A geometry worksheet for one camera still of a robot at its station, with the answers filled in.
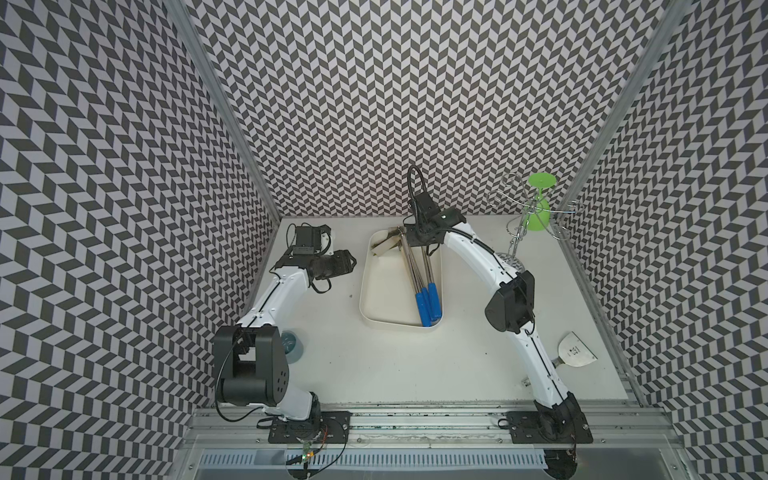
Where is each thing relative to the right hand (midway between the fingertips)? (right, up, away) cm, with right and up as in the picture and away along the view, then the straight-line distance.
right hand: (416, 239), depth 96 cm
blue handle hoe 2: (+5, -18, -7) cm, 20 cm away
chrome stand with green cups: (+30, +8, -18) cm, 36 cm away
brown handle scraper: (+44, -32, -12) cm, 56 cm away
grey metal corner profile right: (+59, +29, -2) cm, 66 cm away
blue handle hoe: (0, -15, -4) cm, 16 cm away
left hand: (-21, -8, -7) cm, 24 cm away
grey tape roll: (-34, -29, -17) cm, 48 cm away
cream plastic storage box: (-9, -18, 0) cm, 20 cm away
